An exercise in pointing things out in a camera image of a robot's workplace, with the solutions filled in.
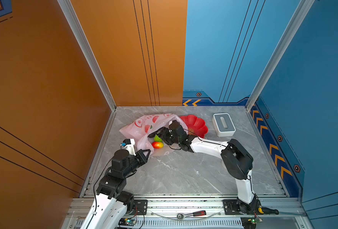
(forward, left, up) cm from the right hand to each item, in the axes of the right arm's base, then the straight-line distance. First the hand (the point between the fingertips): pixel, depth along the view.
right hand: (154, 134), depth 86 cm
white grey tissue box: (+15, -48, -10) cm, 51 cm away
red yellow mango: (-2, -1, -9) cm, 10 cm away
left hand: (-14, 0, +6) cm, 15 cm away
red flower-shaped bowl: (+17, -28, -14) cm, 36 cm away
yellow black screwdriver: (-38, -58, -13) cm, 70 cm away
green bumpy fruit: (+2, -1, -8) cm, 8 cm away
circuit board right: (-42, -49, -16) cm, 67 cm away
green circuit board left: (-42, +12, -16) cm, 46 cm away
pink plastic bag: (+3, +10, +1) cm, 10 cm away
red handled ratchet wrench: (-40, -15, -12) cm, 45 cm away
